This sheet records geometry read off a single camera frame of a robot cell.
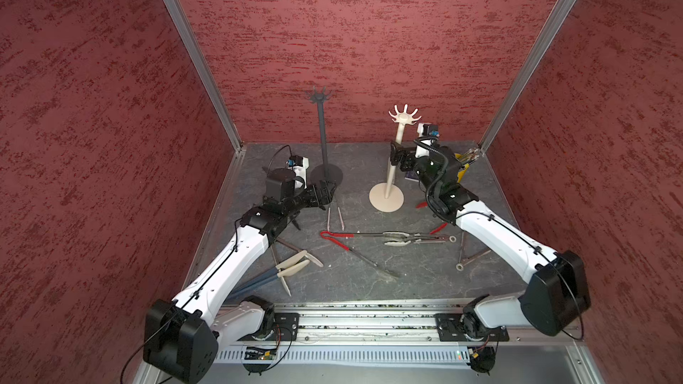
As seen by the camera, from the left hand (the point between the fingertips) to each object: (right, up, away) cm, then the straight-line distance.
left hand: (324, 190), depth 78 cm
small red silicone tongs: (+40, -14, +13) cm, 44 cm away
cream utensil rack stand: (+23, -5, +24) cm, 34 cm away
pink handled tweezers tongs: (+5, -13, +16) cm, 22 cm away
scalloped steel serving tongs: (+25, -19, +14) cm, 35 cm away
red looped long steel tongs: (+20, -28, +6) cm, 35 cm away
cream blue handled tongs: (-11, -24, +3) cm, 27 cm away
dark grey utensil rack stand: (-3, +6, +28) cm, 28 cm away
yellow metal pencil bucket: (+51, +9, +19) cm, 56 cm away
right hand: (+24, +14, 0) cm, 28 cm away
